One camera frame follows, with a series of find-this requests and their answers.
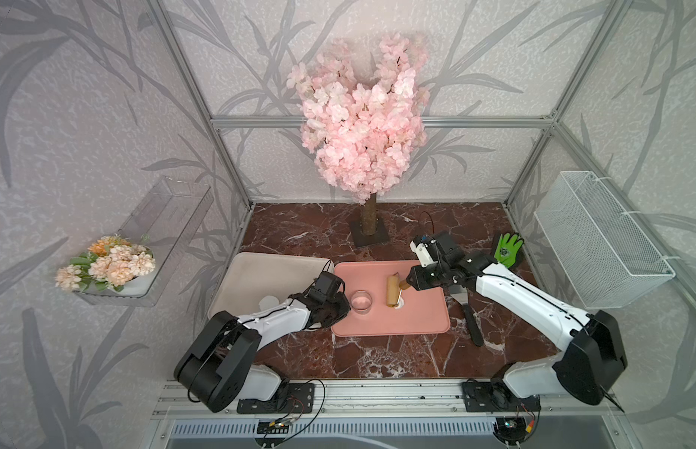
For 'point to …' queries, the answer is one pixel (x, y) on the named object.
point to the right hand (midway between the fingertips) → (410, 276)
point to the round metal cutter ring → (361, 302)
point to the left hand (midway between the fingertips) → (352, 309)
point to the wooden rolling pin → (394, 285)
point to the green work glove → (507, 250)
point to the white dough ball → (400, 303)
